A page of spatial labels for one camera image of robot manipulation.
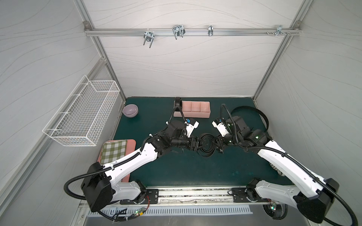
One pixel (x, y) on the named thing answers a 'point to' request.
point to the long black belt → (178, 106)
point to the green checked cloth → (113, 150)
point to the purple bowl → (130, 110)
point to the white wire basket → (79, 122)
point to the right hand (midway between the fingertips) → (214, 138)
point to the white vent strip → (127, 212)
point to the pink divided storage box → (193, 108)
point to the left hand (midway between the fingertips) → (203, 143)
